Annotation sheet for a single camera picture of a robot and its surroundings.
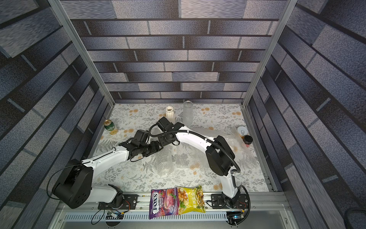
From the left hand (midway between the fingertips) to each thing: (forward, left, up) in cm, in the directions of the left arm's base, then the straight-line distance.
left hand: (160, 148), depth 87 cm
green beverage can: (+15, +37, +3) cm, 40 cm away
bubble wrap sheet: (-4, -16, -7) cm, 18 cm away
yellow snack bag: (-27, -19, -3) cm, 33 cm away
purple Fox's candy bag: (-29, -5, -3) cm, 29 cm away
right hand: (+4, -1, +2) cm, 5 cm away
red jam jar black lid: (+7, -57, -1) cm, 57 cm away
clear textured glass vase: (+23, -17, +7) cm, 29 cm away
